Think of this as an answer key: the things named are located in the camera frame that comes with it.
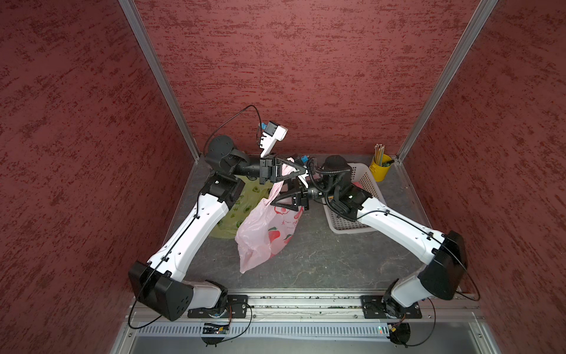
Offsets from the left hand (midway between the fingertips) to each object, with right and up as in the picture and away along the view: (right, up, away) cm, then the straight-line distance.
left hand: (300, 177), depth 52 cm
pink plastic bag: (-9, -15, +7) cm, 19 cm away
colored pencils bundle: (+40, +12, +49) cm, 64 cm away
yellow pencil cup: (+43, +2, +54) cm, 69 cm away
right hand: (-8, -7, +8) cm, 13 cm away
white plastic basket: (+33, 0, +52) cm, 61 cm away
